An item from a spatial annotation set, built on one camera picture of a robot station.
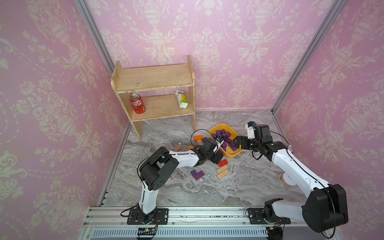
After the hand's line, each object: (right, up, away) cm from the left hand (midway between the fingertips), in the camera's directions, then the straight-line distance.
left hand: (218, 153), depth 93 cm
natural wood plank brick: (+1, -10, -6) cm, 12 cm away
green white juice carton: (-23, +34, -2) cm, 41 cm away
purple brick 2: (+5, +13, +13) cm, 19 cm away
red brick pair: (+3, -6, -2) cm, 7 cm away
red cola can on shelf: (-47, +30, -10) cm, 56 cm away
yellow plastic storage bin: (+7, 0, +2) cm, 8 cm away
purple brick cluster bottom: (-14, -12, -6) cm, 19 cm away
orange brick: (-14, +8, +10) cm, 19 cm away
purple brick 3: (+9, +11, +10) cm, 17 cm away
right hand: (+12, +9, -8) cm, 17 cm away
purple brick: (-8, +8, +10) cm, 15 cm away
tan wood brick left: (-26, +2, +6) cm, 27 cm away
